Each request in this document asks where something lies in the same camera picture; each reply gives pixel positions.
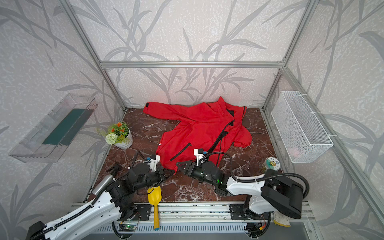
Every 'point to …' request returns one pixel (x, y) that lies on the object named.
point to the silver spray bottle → (112, 172)
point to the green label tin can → (270, 163)
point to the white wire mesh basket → (303, 138)
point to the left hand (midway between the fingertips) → (177, 169)
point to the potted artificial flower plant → (119, 134)
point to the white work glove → (280, 219)
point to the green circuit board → (129, 227)
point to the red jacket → (211, 127)
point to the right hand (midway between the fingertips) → (178, 161)
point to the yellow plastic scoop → (155, 196)
